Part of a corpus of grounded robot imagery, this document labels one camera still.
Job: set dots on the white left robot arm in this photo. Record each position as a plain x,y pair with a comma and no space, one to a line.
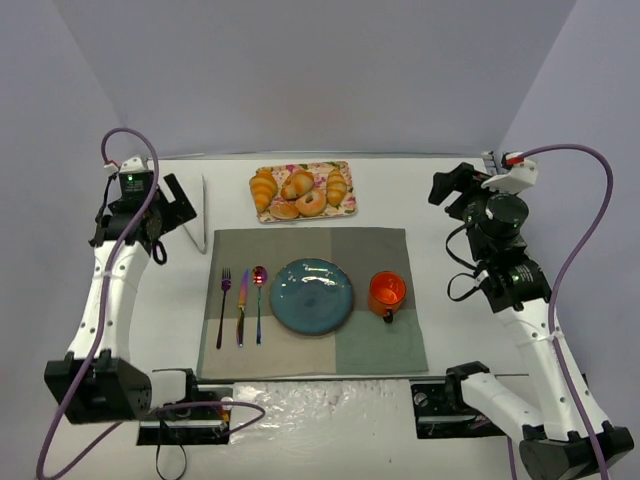
95,382

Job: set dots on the blue ceramic plate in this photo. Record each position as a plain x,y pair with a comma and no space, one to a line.
311,296

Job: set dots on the floral rectangular tray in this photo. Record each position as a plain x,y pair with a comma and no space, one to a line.
320,170

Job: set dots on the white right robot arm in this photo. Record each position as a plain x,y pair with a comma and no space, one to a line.
567,435

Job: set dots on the round bun front left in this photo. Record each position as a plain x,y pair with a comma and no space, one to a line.
283,210

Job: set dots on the iridescent fork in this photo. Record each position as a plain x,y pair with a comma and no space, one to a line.
226,283

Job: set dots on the iridescent spoon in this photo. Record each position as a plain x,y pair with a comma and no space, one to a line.
259,276

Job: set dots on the right striped croissant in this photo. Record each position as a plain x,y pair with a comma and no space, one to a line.
336,187

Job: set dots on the iridescent knife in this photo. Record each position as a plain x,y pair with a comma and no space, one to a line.
241,305

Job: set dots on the orange mug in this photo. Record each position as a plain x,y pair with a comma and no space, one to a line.
387,291

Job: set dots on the striped croissant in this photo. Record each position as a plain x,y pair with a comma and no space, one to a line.
336,187
264,188

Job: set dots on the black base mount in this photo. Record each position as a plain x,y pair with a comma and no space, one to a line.
186,426
436,418

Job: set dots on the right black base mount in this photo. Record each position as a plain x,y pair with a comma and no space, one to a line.
436,418

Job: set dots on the glazed bagel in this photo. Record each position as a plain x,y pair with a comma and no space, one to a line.
312,204

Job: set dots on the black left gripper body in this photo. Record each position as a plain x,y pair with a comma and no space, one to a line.
176,201

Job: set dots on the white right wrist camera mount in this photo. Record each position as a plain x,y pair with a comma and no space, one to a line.
520,174

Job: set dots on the left striped croissant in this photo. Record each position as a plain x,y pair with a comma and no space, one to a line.
264,188

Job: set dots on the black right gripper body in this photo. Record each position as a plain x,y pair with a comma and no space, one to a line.
451,185

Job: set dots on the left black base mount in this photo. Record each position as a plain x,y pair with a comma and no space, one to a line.
186,426

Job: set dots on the grey patchwork placemat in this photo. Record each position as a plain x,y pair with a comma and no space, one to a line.
363,345

